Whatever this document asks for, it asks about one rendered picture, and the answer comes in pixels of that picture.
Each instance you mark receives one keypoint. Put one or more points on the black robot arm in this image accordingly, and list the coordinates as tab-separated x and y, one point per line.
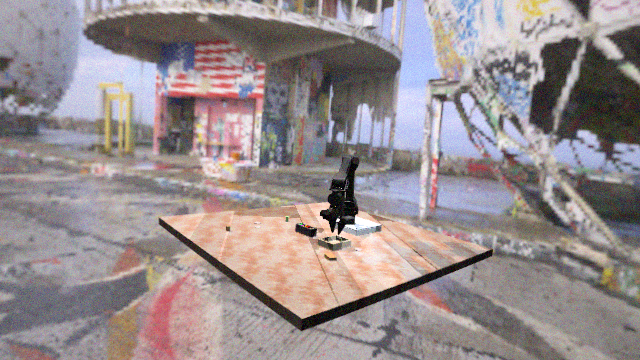
343	181

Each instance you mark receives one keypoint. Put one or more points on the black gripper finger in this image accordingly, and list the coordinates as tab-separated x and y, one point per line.
332	224
340	227

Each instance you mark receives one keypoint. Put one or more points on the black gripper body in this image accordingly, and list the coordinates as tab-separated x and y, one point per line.
344	219

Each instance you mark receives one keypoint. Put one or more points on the beige rectangular tray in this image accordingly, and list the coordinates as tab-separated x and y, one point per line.
334	242

